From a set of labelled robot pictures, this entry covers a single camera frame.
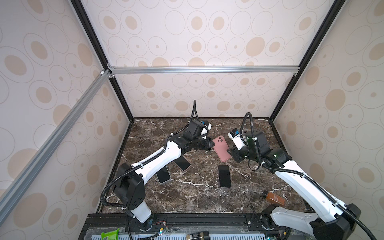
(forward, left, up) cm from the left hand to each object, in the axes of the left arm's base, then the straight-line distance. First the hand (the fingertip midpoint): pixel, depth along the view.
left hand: (219, 143), depth 76 cm
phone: (-8, +32, -23) cm, 40 cm away
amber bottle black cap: (-22, -29, -20) cm, 41 cm away
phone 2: (0, +20, -24) cm, 31 cm away
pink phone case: (0, -1, -4) cm, 4 cm away
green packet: (-38, +51, -20) cm, 67 cm away
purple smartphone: (-7, -6, -25) cm, 27 cm away
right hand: (-2, -7, -1) cm, 7 cm away
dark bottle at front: (-38, +9, -19) cm, 43 cm away
